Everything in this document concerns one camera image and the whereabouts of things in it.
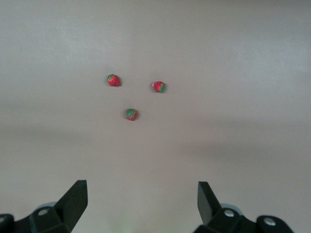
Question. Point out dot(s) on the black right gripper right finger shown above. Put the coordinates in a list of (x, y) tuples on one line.
[(209, 208)]

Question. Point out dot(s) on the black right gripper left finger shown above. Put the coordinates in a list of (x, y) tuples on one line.
[(65, 213)]

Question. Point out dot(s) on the red strawberry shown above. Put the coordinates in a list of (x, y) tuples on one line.
[(158, 87), (131, 115), (114, 81)]

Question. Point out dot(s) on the brown table cover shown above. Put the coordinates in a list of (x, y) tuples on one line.
[(155, 36)]

